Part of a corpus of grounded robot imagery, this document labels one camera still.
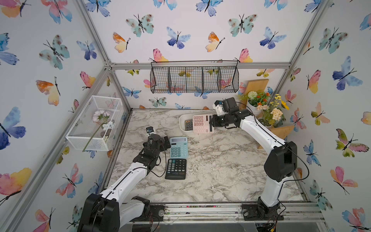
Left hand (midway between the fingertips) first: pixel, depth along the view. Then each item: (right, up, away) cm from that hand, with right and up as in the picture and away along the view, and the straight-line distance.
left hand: (162, 137), depth 86 cm
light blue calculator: (+9, -7, +10) cm, 16 cm away
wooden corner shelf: (+66, +34, +16) cm, 76 cm away
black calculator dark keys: (+8, -19, +1) cm, 20 cm away
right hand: (+29, +10, +1) cm, 31 cm away
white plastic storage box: (+14, +13, +28) cm, 34 cm away
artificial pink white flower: (-29, +12, -12) cm, 33 cm away
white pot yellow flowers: (+65, +13, -1) cm, 66 cm away
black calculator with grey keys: (+15, +7, +22) cm, 28 cm away
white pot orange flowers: (+61, +23, +12) cm, 66 cm away
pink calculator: (+23, +8, +5) cm, 25 cm away
